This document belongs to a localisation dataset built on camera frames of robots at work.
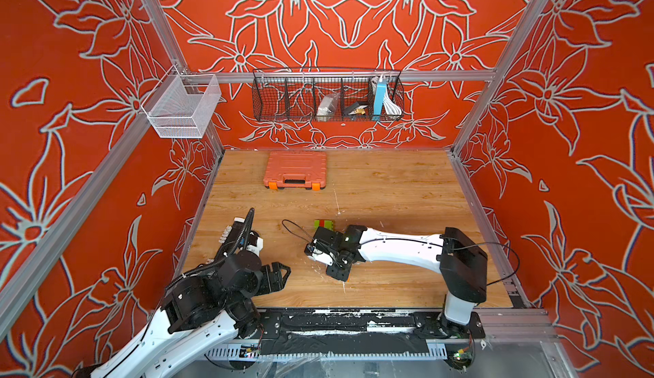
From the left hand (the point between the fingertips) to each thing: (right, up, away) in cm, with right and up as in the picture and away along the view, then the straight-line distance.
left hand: (282, 272), depth 67 cm
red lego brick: (+10, +8, +25) cm, 28 cm away
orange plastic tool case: (-1, +29, +40) cm, 49 cm away
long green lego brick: (+13, +8, +26) cm, 30 cm away
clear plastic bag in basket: (+12, +51, +23) cm, 57 cm away
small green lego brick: (+8, +8, +24) cm, 27 cm away
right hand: (+14, -4, +12) cm, 19 cm away
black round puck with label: (-7, +11, -5) cm, 14 cm away
